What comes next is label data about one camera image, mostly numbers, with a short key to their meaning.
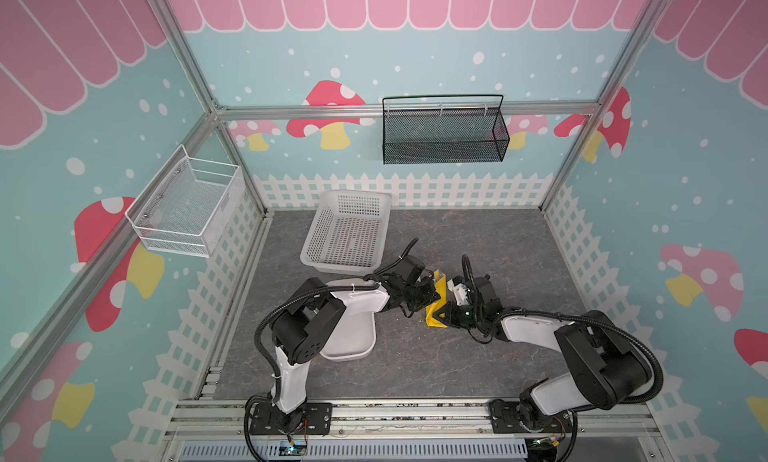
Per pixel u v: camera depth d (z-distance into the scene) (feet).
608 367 1.45
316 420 2.44
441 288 3.10
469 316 2.56
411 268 2.42
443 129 3.09
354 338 2.85
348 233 3.69
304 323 1.65
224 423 2.46
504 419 2.43
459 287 2.78
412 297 2.64
